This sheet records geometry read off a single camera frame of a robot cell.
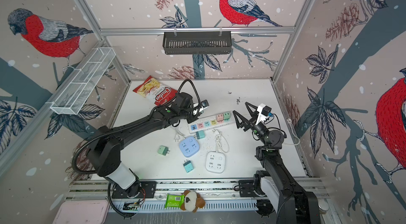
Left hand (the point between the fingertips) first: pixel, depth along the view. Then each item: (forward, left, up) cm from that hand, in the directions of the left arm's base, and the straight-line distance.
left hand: (199, 109), depth 84 cm
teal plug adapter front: (-25, +6, -15) cm, 30 cm away
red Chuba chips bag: (+24, +32, -14) cm, 42 cm away
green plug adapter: (-17, +20, -15) cm, 30 cm away
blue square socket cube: (-15, +6, -14) cm, 22 cm away
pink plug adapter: (0, -12, -10) cm, 16 cm away
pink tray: (-43, +49, -14) cm, 67 cm away
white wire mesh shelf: (+2, +59, +14) cm, 60 cm away
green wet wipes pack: (-40, +11, -15) cm, 44 cm away
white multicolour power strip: (0, -6, -15) cm, 16 cm away
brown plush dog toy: (-40, +2, -14) cm, 43 cm away
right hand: (-8, -19, +10) cm, 23 cm away
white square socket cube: (-23, -8, -14) cm, 29 cm away
